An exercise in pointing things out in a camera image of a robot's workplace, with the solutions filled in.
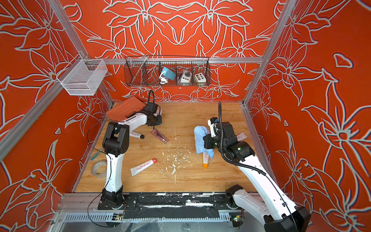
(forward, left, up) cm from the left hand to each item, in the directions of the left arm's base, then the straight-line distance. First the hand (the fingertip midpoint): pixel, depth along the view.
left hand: (159, 120), depth 106 cm
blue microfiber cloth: (-22, -29, +19) cm, 41 cm away
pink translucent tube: (-13, -2, -2) cm, 13 cm away
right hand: (-26, -29, +20) cm, 44 cm away
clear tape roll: (-38, +30, -2) cm, 48 cm away
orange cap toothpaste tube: (-27, -34, -1) cm, 44 cm away
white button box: (+16, -29, +27) cm, 43 cm away
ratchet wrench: (-30, +36, -1) cm, 46 cm away
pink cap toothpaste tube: (-37, +7, -1) cm, 38 cm away
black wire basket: (+22, +11, +28) cm, 37 cm away
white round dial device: (+13, -19, +30) cm, 38 cm away
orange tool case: (+7, +29, +3) cm, 30 cm away
